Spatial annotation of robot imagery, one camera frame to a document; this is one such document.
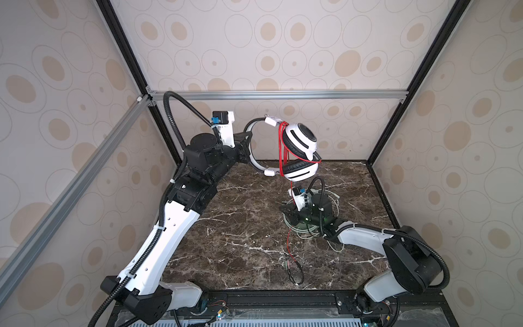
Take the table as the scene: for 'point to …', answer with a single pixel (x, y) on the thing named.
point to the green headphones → (320, 212)
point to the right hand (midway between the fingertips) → (281, 207)
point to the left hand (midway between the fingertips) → (254, 129)
